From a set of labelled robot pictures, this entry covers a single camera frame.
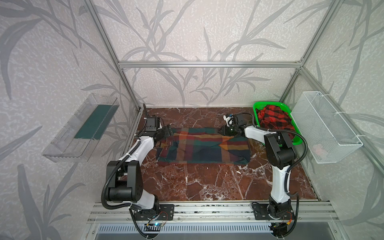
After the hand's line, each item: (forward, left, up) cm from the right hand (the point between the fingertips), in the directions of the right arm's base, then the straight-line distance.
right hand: (219, 127), depth 102 cm
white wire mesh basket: (-27, -42, +28) cm, 57 cm away
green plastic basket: (-9, -50, 0) cm, 51 cm away
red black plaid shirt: (+7, -38, +2) cm, 39 cm away
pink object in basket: (-25, -46, +16) cm, 55 cm away
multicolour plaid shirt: (-14, +12, -2) cm, 19 cm away
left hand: (-6, +33, +9) cm, 34 cm away
